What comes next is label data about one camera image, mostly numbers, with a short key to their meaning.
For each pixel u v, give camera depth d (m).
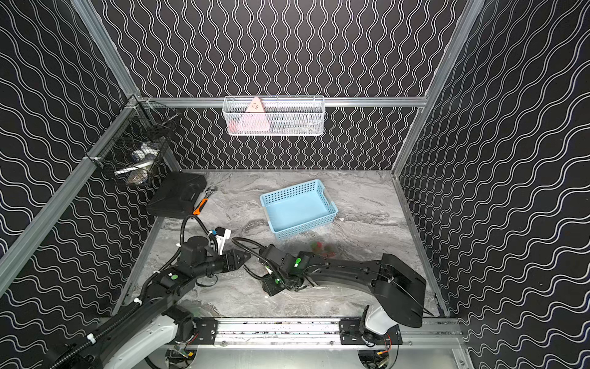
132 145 0.92
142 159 0.86
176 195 1.03
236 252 0.73
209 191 1.11
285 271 0.60
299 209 1.07
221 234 0.74
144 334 0.56
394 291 0.42
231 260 0.72
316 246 0.92
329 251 0.90
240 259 0.80
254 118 0.88
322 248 0.92
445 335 0.75
